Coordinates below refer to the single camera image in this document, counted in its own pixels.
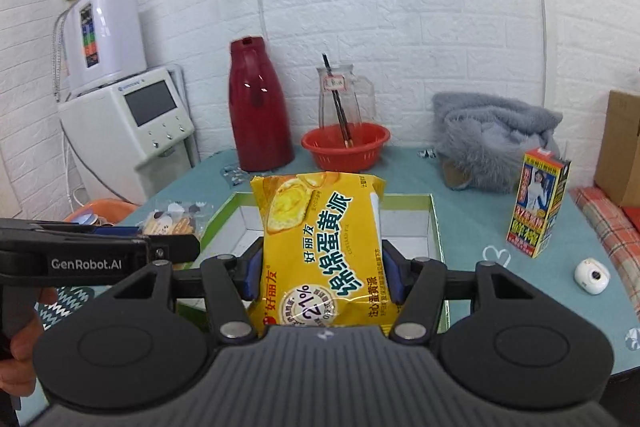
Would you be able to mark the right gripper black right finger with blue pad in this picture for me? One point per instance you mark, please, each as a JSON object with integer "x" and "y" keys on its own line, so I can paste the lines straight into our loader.
{"x": 407, "y": 286}

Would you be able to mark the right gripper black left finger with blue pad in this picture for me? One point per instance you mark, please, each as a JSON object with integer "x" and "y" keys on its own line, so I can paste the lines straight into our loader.
{"x": 229, "y": 282}

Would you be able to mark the clear cookie snack bag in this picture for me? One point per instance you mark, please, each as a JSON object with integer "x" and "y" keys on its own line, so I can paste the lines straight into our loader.
{"x": 177, "y": 218}

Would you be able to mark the yellow egg pie snack bag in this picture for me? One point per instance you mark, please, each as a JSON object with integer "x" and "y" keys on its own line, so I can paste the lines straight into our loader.
{"x": 322, "y": 260}

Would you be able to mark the person's left hand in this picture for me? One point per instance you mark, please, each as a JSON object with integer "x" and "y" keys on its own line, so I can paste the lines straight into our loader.
{"x": 18, "y": 377}

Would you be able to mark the green cardboard box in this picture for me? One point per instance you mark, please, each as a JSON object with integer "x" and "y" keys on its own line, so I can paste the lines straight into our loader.
{"x": 411, "y": 228}

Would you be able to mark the white machine with screen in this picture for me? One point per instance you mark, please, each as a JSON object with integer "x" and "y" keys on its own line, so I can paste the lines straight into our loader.
{"x": 132, "y": 138}

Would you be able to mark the black chopsticks pair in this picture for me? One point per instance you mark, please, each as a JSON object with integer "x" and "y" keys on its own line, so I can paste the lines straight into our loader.
{"x": 342, "y": 121}

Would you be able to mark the teal patterned tablecloth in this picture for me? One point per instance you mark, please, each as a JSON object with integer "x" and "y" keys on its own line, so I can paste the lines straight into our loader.
{"x": 496, "y": 350}

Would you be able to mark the grey fluffy garment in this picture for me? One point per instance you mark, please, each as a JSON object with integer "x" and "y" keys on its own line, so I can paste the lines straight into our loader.
{"x": 486, "y": 136}

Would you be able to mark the yellow juice carton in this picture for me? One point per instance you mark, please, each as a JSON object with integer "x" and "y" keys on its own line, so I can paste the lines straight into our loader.
{"x": 539, "y": 200}

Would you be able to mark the red thermos jug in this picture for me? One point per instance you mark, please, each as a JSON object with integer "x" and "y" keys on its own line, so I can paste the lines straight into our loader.
{"x": 259, "y": 119}

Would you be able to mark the red plastic basket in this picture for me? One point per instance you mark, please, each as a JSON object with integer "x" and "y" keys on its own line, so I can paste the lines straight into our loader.
{"x": 330, "y": 153}

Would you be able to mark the small white round device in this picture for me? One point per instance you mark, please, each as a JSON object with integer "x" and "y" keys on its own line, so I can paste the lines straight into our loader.
{"x": 592, "y": 276}

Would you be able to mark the clear glass pitcher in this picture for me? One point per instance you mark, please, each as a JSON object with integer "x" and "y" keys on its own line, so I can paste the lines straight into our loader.
{"x": 356, "y": 93}

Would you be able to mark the plaid red cloth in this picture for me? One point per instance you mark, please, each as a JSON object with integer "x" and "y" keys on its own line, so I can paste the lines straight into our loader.
{"x": 618, "y": 233}

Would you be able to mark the white water purifier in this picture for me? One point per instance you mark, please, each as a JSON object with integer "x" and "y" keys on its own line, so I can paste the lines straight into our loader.
{"x": 102, "y": 40}

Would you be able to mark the brown cardboard box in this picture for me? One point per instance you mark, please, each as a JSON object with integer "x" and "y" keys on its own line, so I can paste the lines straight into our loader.
{"x": 617, "y": 173}

